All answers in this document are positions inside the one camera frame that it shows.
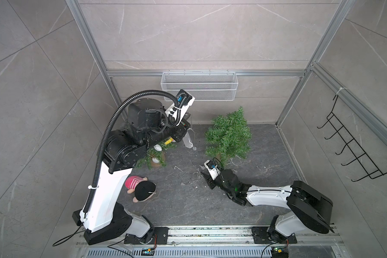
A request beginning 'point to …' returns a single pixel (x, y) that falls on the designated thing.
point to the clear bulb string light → (196, 173)
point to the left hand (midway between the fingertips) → (187, 111)
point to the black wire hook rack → (372, 171)
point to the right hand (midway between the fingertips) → (206, 170)
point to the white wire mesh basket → (208, 86)
